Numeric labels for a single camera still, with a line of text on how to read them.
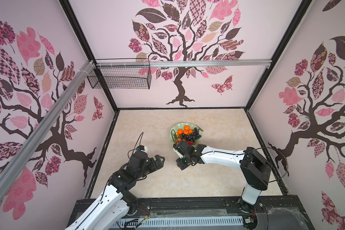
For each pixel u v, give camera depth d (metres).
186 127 1.01
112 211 0.57
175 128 1.03
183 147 0.67
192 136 0.94
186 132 1.01
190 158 0.63
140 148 0.68
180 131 1.02
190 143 0.95
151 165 0.66
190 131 1.00
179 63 0.93
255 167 0.48
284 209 0.73
